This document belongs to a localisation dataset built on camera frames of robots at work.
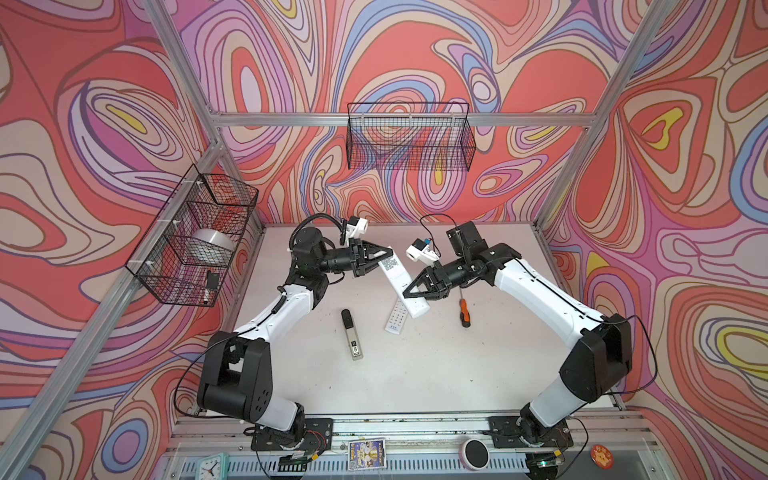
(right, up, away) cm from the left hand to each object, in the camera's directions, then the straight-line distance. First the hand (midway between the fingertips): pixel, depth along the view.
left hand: (391, 260), depth 69 cm
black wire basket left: (-52, +2, +5) cm, 52 cm away
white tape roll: (-42, +4, +1) cm, 43 cm away
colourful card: (-6, -46, 0) cm, 46 cm away
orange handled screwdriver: (+23, -18, +24) cm, 38 cm away
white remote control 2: (+2, -19, +22) cm, 29 cm away
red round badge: (+50, -47, +1) cm, 69 cm away
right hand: (+4, -10, -3) cm, 11 cm away
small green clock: (-41, -48, -1) cm, 63 cm away
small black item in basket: (-45, -5, +5) cm, 45 cm away
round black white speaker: (+19, -44, -2) cm, 48 cm away
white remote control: (+2, -3, -2) cm, 4 cm away
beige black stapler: (-10, -25, +16) cm, 31 cm away
